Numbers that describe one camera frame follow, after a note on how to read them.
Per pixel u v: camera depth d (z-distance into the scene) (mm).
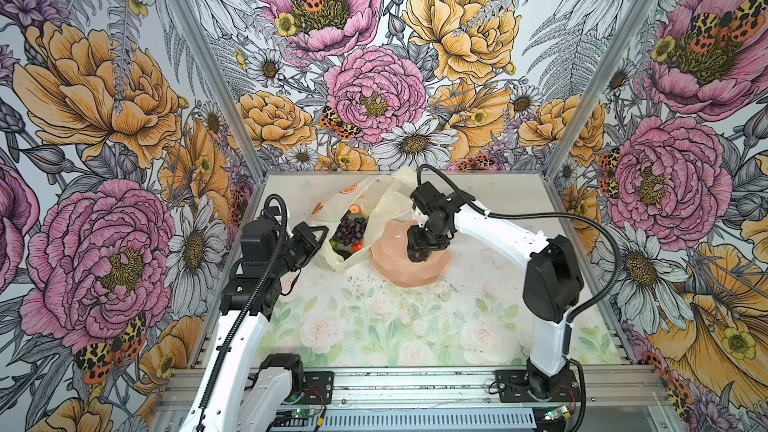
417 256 848
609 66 897
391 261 946
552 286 497
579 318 529
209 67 897
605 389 765
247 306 465
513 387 729
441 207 649
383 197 916
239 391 437
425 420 1118
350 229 962
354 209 1039
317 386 739
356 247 955
